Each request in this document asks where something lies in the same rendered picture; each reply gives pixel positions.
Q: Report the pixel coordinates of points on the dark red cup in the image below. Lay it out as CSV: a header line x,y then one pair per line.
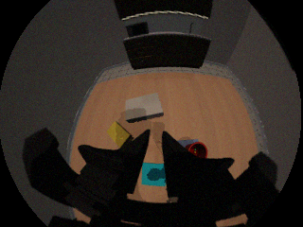
x,y
201,151

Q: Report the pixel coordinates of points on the yellow rectangular block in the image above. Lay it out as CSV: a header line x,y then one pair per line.
x,y
119,134

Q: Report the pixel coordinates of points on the dark brown long bar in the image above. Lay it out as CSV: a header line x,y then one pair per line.
x,y
159,145

